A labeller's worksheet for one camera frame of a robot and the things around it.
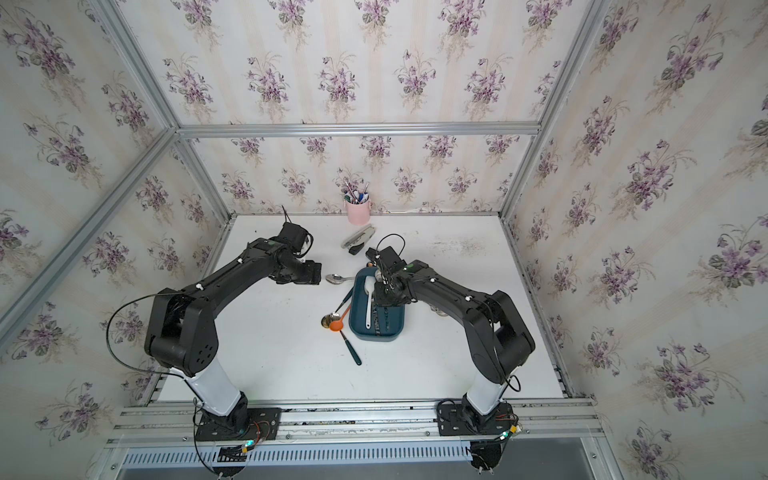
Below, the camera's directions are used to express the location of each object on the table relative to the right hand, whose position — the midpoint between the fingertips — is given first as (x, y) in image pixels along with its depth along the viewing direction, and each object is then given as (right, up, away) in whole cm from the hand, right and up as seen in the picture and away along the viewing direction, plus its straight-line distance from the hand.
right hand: (387, 299), depth 89 cm
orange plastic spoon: (-15, -8, +1) cm, 17 cm away
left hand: (-23, +6, +2) cm, 24 cm away
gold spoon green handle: (-17, -5, +1) cm, 17 cm away
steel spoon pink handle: (-18, +5, +9) cm, 21 cm away
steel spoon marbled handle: (-3, -7, +1) cm, 8 cm away
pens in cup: (-13, +35, +25) cm, 45 cm away
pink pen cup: (-11, +29, +27) cm, 41 cm away
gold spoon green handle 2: (-10, -14, -3) cm, 18 cm away
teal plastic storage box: (+1, -5, -4) cm, 6 cm away
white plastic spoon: (-6, +4, +8) cm, 11 cm away
